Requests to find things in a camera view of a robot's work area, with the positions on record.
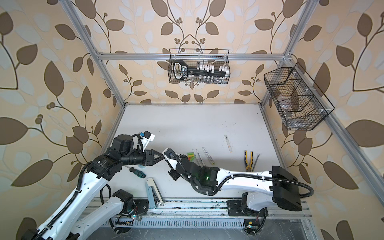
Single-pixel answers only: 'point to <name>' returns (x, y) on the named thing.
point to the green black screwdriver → (137, 172)
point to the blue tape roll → (141, 166)
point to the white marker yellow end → (207, 155)
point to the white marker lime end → (210, 158)
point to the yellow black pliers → (248, 168)
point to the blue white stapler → (154, 197)
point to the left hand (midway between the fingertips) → (164, 156)
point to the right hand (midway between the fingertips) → (168, 160)
